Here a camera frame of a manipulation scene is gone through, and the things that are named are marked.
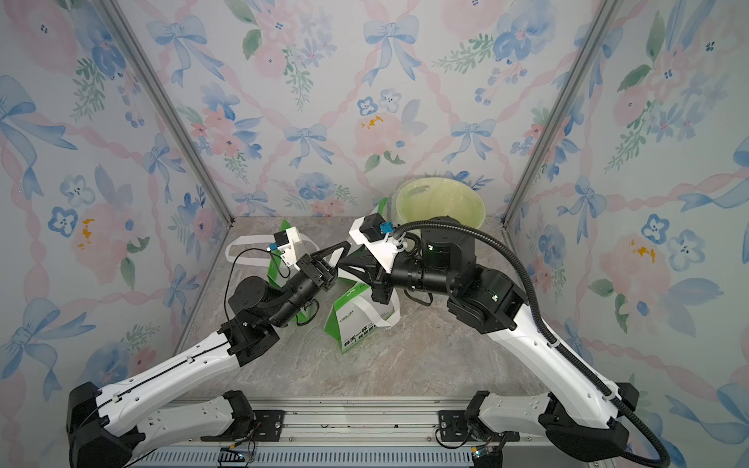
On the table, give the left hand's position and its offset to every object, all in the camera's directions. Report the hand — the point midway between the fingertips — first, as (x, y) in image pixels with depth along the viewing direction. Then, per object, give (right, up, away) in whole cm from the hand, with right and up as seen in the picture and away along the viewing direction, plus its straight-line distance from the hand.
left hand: (349, 245), depth 56 cm
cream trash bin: (+19, +15, +35) cm, 43 cm away
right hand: (0, -2, -4) cm, 5 cm away
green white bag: (-21, -6, +18) cm, 28 cm away
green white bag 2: (+6, +12, +34) cm, 37 cm away
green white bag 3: (+1, -17, +17) cm, 24 cm away
